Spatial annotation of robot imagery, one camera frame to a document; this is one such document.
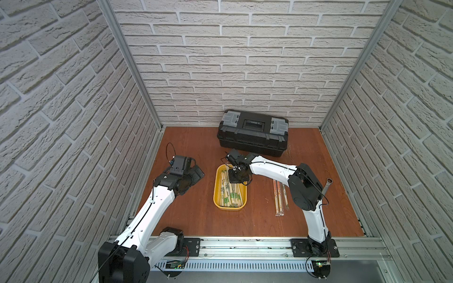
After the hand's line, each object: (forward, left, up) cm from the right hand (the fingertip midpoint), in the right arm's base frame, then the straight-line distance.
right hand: (234, 179), depth 92 cm
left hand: (-2, +17, +11) cm, 21 cm away
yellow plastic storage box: (-8, +4, -1) cm, 9 cm away
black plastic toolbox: (+20, -14, +14) cm, 28 cm away
